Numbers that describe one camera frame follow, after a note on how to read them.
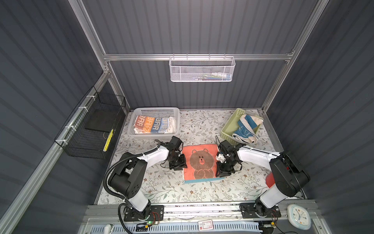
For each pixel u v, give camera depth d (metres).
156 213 0.72
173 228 0.77
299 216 0.70
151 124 1.07
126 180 0.46
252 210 0.72
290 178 0.46
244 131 0.98
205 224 0.70
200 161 0.91
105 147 0.67
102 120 0.76
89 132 0.72
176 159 0.77
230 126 1.09
